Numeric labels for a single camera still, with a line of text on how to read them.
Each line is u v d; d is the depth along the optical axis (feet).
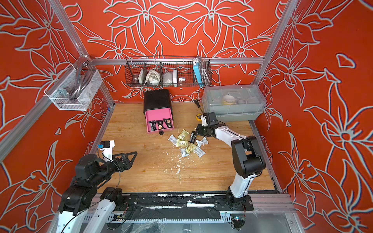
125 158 1.91
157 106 3.34
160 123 3.02
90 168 1.59
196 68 2.73
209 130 2.34
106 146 1.90
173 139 3.16
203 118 2.88
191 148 2.95
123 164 1.93
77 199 1.44
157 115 3.09
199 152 2.95
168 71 3.18
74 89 2.57
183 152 2.89
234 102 3.20
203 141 3.10
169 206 2.39
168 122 3.03
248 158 1.56
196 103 3.88
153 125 2.96
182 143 3.04
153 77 2.98
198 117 3.57
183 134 3.23
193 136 3.11
